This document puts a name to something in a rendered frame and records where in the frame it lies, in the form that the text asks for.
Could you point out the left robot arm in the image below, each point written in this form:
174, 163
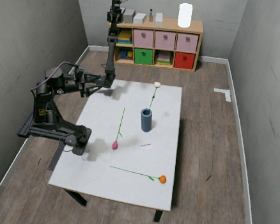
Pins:
111, 39

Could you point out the pink tulip with green stem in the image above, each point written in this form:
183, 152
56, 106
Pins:
115, 144

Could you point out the blue-grey hollow cylinder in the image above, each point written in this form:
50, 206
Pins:
146, 120

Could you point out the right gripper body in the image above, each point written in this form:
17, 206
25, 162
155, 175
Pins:
76, 85

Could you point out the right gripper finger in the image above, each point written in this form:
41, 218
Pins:
91, 79
90, 86

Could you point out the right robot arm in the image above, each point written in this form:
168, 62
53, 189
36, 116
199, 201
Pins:
48, 119

